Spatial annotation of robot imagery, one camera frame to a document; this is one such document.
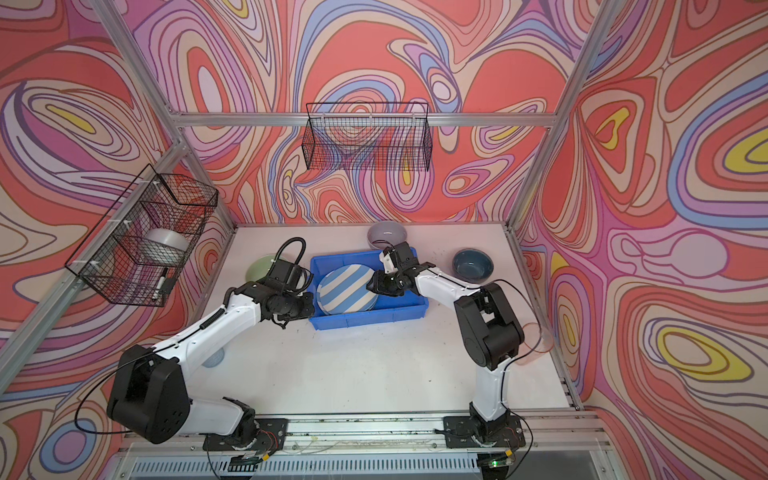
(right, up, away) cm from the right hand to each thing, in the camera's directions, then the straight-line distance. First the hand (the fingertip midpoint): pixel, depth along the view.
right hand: (374, 292), depth 93 cm
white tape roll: (-49, +14, -23) cm, 56 cm away
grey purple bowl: (+3, +20, +19) cm, 27 cm away
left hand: (-16, -3, -7) cm, 18 cm away
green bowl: (-40, +7, +8) cm, 42 cm away
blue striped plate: (-10, +1, +2) cm, 10 cm away
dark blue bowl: (+34, +8, +11) cm, 37 cm away
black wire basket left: (-59, +11, -27) cm, 66 cm away
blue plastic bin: (-15, -7, -9) cm, 19 cm away
